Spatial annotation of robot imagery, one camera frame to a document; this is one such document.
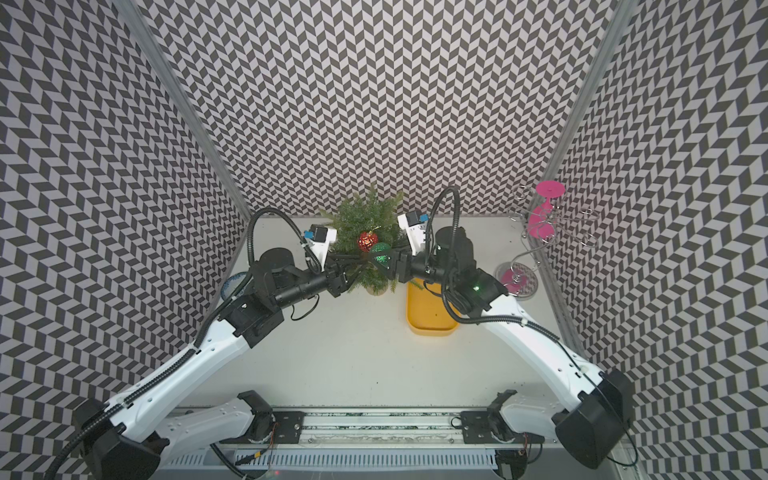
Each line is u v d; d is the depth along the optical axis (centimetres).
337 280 58
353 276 63
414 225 57
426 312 92
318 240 60
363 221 74
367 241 70
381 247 63
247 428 61
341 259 63
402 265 58
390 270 59
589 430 36
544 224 76
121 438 37
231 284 94
